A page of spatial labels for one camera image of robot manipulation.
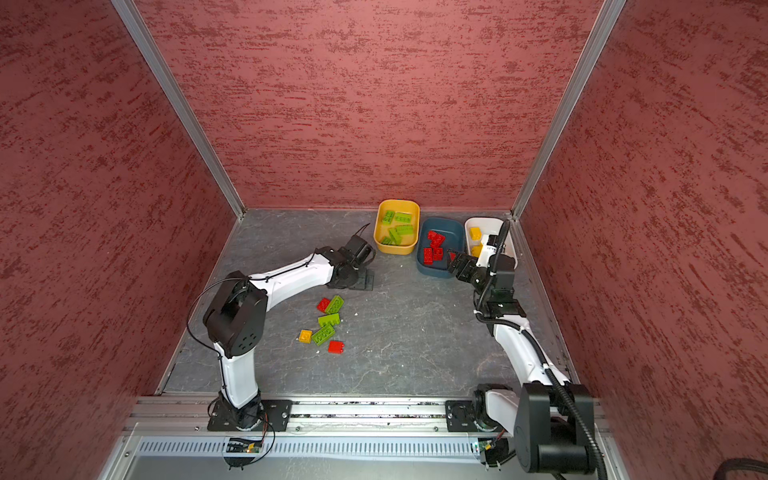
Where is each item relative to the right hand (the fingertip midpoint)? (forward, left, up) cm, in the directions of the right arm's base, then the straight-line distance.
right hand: (455, 258), depth 85 cm
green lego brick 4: (-6, +37, -15) cm, 40 cm away
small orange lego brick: (-15, +45, -17) cm, 51 cm away
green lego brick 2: (+26, +13, -16) cm, 33 cm away
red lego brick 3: (-5, +41, -16) cm, 44 cm away
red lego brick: (+13, +2, -14) cm, 19 cm away
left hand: (0, +30, -12) cm, 32 cm away
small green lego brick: (+19, +20, -14) cm, 31 cm away
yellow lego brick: (+22, -14, -15) cm, 30 cm away
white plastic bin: (+27, -21, -16) cm, 38 cm away
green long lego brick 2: (-14, +40, -17) cm, 45 cm away
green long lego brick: (+32, +13, -16) cm, 38 cm away
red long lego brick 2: (+13, +5, -16) cm, 21 cm away
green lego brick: (+33, +19, -15) cm, 41 cm away
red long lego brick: (+22, -2, -17) cm, 28 cm away
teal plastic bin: (+23, -6, -15) cm, 28 cm away
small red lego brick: (+21, +2, -16) cm, 26 cm away
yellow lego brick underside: (-5, -3, +10) cm, 11 cm away
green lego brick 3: (+21, +16, -15) cm, 31 cm away
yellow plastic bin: (+26, +22, -16) cm, 38 cm away
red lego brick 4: (-18, +36, -17) cm, 44 cm away
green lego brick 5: (-11, +39, -16) cm, 43 cm away
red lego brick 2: (+15, -4, -19) cm, 25 cm away
